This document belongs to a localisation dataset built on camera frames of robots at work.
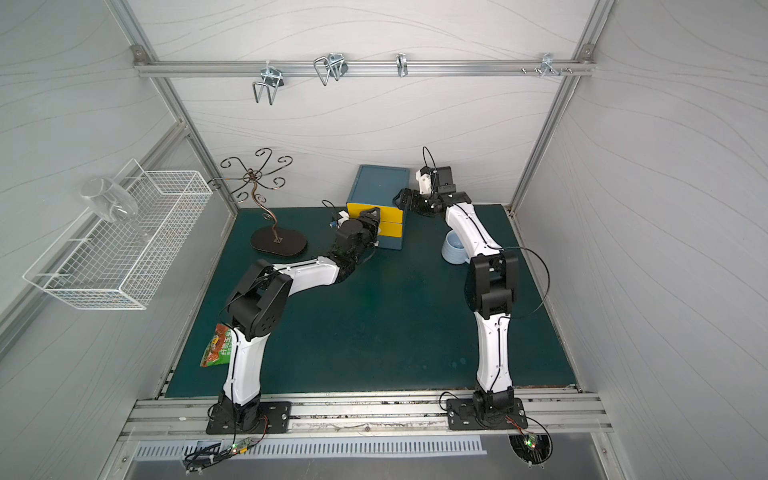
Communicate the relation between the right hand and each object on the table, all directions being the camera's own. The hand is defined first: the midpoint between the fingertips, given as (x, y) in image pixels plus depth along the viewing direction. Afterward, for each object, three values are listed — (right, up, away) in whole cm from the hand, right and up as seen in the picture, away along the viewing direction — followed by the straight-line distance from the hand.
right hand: (406, 200), depth 96 cm
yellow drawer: (-5, -9, +1) cm, 11 cm away
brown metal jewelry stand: (-51, -14, +12) cm, 54 cm away
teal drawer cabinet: (-10, +5, +2) cm, 11 cm away
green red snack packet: (-53, -43, -14) cm, 70 cm away
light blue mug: (+16, -17, +4) cm, 24 cm away
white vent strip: (-26, -63, -26) cm, 72 cm away
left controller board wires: (-50, -63, -28) cm, 85 cm away
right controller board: (+30, -64, -24) cm, 75 cm away
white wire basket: (-69, -18, -31) cm, 78 cm away
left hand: (-7, -4, -4) cm, 9 cm away
